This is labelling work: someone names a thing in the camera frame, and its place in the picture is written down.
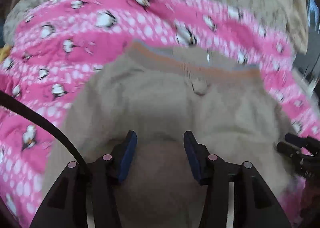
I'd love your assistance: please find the beige jacket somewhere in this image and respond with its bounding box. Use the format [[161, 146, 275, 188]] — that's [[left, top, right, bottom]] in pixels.
[[61, 42, 297, 227]]

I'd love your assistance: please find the person's right hand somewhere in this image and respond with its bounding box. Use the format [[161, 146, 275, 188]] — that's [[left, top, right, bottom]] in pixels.
[[300, 179, 319, 219]]

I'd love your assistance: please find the pink penguin blanket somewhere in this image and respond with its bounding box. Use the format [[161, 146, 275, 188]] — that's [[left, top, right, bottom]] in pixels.
[[1, 0, 319, 227]]

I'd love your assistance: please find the orange cloth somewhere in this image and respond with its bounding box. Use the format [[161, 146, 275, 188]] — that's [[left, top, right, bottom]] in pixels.
[[0, 44, 12, 62]]

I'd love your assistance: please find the black cable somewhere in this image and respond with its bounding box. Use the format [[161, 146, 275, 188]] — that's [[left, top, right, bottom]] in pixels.
[[0, 90, 87, 169]]

